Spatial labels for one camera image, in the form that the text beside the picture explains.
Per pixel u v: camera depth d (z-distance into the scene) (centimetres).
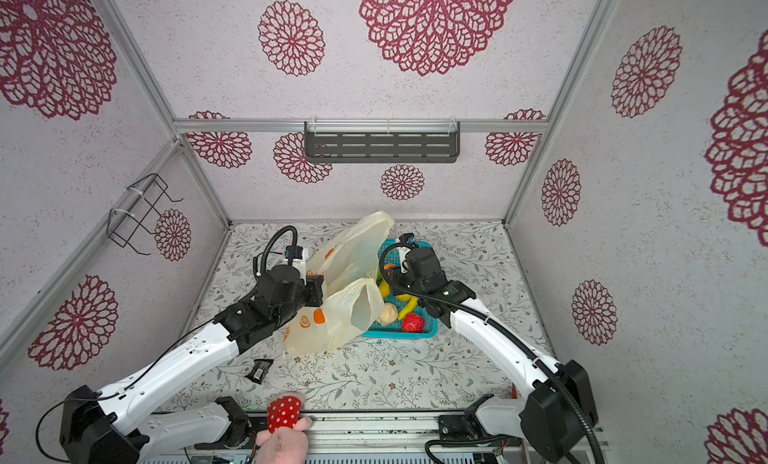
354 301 68
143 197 79
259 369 81
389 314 88
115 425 39
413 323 87
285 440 66
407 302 96
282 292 55
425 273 58
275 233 55
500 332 48
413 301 95
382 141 95
